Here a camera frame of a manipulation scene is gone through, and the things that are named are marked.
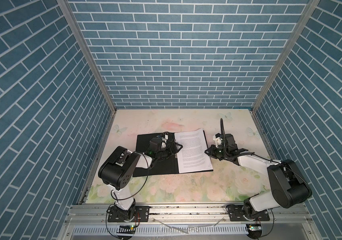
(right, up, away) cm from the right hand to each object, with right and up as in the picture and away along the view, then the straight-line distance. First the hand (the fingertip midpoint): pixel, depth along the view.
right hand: (204, 149), depth 91 cm
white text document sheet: (-5, -5, +3) cm, 8 cm away
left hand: (-15, 0, +1) cm, 15 cm away
